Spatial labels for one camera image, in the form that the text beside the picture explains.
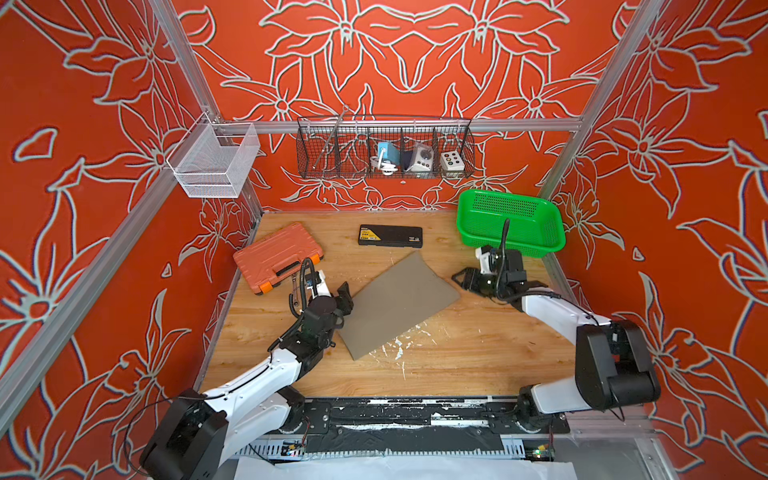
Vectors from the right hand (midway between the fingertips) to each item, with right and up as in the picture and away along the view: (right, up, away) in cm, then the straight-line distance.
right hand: (452, 279), depth 89 cm
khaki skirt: (-15, -7, +7) cm, 18 cm away
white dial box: (-9, +37, +2) cm, 38 cm away
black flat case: (-18, +13, +23) cm, 32 cm away
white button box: (+2, +38, +6) cm, 38 cm away
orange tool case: (-58, +6, +12) cm, 59 cm away
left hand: (-33, -1, -5) cm, 34 cm away
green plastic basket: (+39, +17, +25) cm, 50 cm away
